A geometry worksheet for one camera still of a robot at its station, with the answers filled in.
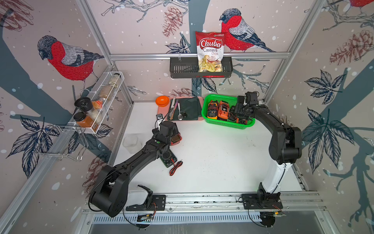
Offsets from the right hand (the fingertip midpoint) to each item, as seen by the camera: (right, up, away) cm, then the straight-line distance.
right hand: (241, 107), depth 99 cm
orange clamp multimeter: (-11, -1, +7) cm, 13 cm away
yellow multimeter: (-19, -2, +4) cm, 20 cm away
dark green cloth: (-35, +2, +19) cm, 40 cm away
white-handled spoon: (-44, -7, +12) cm, 46 cm away
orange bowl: (-59, +6, +18) cm, 62 cm away
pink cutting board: (-58, -3, +16) cm, 60 cm away
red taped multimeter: (-45, -22, -5) cm, 50 cm away
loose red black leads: (-46, -38, -16) cm, 62 cm away
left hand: (-48, -10, -12) cm, 50 cm away
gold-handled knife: (-50, -7, +11) cm, 52 cm away
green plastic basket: (-11, -12, -2) cm, 16 cm away
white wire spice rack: (-83, +5, -23) cm, 86 cm away
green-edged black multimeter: (-49, -32, -12) cm, 60 cm away
